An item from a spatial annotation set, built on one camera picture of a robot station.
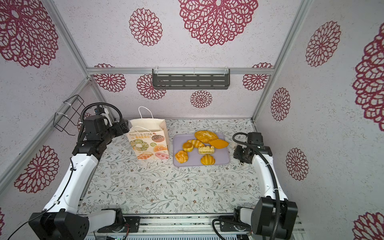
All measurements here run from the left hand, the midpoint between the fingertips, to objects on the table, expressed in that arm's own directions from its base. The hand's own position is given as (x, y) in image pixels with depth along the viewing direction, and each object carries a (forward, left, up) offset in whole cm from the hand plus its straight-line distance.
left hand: (120, 126), depth 77 cm
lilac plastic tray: (0, -57, -30) cm, 64 cm away
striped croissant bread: (+8, -40, -27) cm, 49 cm away
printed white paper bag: (-1, -13, -9) cm, 16 cm away
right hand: (-8, -63, -14) cm, 65 cm away
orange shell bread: (-6, -47, -25) cm, 53 cm away
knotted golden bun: (-3, -30, -26) cm, 40 cm away
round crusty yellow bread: (+11, -46, -24) cm, 53 cm away
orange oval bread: (+7, -55, -27) cm, 62 cm away
